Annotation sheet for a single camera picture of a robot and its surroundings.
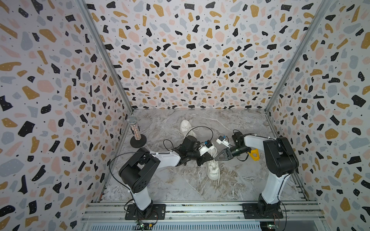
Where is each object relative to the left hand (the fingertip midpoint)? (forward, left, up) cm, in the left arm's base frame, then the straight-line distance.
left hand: (213, 157), depth 84 cm
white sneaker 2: (+28, +18, -7) cm, 34 cm away
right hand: (-1, -2, -2) cm, 3 cm away
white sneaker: (-6, 0, -4) cm, 7 cm away
